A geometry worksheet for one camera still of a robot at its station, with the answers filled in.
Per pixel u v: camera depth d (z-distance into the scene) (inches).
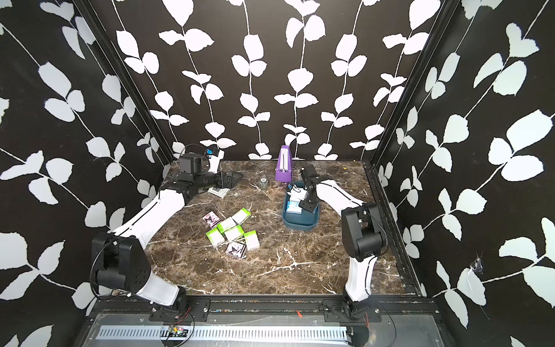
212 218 37.3
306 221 38.3
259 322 28.2
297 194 33.8
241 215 38.2
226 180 29.9
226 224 36.6
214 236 35.7
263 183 42.0
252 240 34.7
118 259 17.0
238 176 31.1
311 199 32.7
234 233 35.8
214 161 29.4
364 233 20.1
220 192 41.0
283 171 42.5
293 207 38.7
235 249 33.8
